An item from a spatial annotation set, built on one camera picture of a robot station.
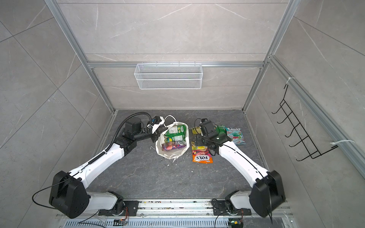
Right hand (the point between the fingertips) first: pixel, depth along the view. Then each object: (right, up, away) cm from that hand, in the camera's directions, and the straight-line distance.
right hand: (201, 136), depth 84 cm
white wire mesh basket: (-22, +42, +17) cm, 50 cm away
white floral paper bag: (-16, -10, +1) cm, 19 cm away
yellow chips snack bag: (0, +3, +18) cm, 19 cm away
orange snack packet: (0, -12, +6) cm, 14 cm away
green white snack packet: (-15, +1, +11) cm, 19 cm away
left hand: (-20, +8, -7) cm, 23 cm away
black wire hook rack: (+46, +6, -16) cm, 49 cm away
